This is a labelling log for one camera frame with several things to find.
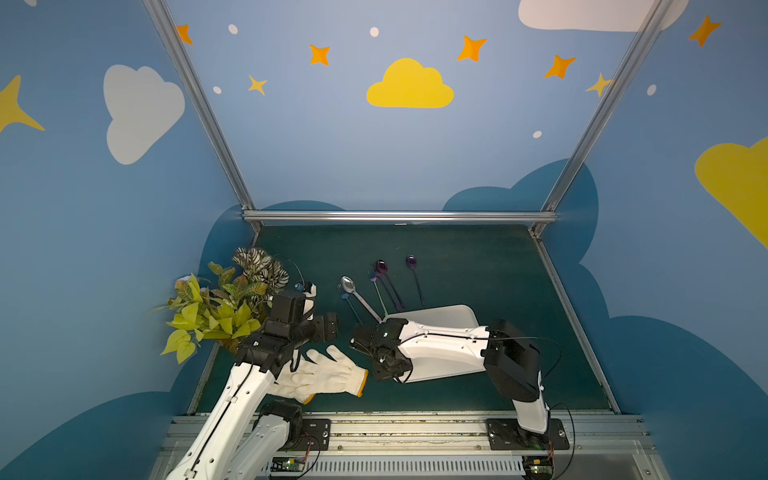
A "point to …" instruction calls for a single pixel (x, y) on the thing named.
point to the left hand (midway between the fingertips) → (322, 315)
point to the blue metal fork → (347, 296)
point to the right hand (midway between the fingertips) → (388, 370)
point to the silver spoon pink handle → (349, 285)
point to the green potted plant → (230, 308)
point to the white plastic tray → (457, 316)
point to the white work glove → (316, 374)
